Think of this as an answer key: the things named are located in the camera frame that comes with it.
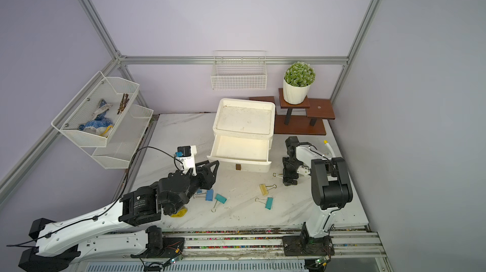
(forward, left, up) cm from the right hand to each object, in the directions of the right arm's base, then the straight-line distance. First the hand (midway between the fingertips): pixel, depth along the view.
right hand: (283, 173), depth 95 cm
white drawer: (+3, +21, +16) cm, 27 cm away
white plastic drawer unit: (+9, +19, +24) cm, 32 cm away
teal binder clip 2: (-12, +31, +1) cm, 33 cm away
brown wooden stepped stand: (+32, -17, +7) cm, 37 cm away
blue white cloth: (+5, +74, +34) cm, 82 cm away
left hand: (-12, +30, +30) cm, 44 cm away
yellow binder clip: (-8, +10, +1) cm, 13 cm away
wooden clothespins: (+19, +72, +33) cm, 82 cm away
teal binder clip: (-14, +9, 0) cm, 17 cm away
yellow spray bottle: (+6, -18, +19) cm, 26 cm away
